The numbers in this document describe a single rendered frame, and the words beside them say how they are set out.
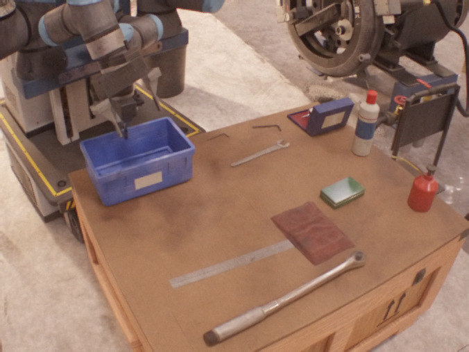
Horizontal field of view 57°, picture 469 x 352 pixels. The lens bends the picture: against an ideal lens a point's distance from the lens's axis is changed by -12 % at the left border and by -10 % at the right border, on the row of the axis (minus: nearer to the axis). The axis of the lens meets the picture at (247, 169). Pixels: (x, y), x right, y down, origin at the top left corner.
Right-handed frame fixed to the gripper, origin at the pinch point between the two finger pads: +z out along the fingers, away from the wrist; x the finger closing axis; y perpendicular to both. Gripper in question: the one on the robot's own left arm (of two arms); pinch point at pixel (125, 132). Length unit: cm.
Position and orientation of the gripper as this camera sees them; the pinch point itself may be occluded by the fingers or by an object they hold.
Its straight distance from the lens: 147.2
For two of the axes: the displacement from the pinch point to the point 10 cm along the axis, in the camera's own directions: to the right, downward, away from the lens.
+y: 8.5, -2.8, 4.4
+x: -5.2, -5.4, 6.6
